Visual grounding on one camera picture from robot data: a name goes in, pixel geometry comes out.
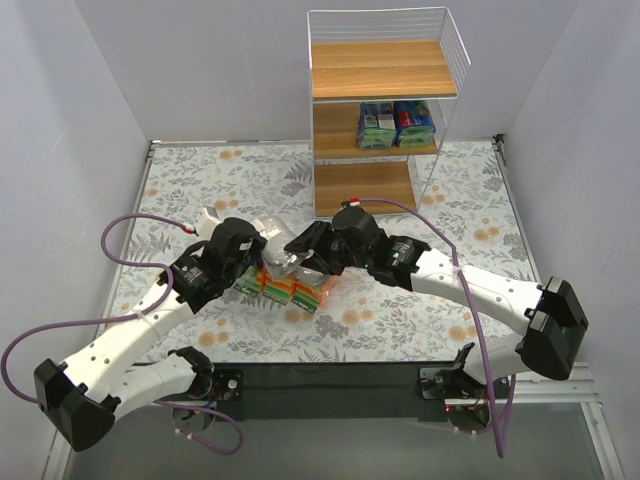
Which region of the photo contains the silver steel wool pack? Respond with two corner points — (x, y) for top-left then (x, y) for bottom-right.
(250, 215), (296, 280)
(293, 266), (333, 288)

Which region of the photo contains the blue green sponge pack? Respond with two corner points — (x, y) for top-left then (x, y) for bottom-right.
(393, 100), (436, 148)
(356, 102), (396, 150)

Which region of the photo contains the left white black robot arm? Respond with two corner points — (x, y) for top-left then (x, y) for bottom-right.
(34, 217), (267, 452)

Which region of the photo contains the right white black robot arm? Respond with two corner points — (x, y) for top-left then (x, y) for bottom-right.
(284, 204), (589, 395)

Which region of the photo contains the orange yellow sponge box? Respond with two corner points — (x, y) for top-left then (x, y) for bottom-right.
(260, 269), (296, 305)
(291, 280), (333, 314)

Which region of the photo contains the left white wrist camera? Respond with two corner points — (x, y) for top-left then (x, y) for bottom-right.
(194, 206), (222, 240)

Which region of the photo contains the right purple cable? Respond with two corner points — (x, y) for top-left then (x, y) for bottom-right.
(349, 197), (516, 459)

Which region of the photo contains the white wire wooden shelf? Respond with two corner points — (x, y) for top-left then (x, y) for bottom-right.
(307, 6), (471, 216)

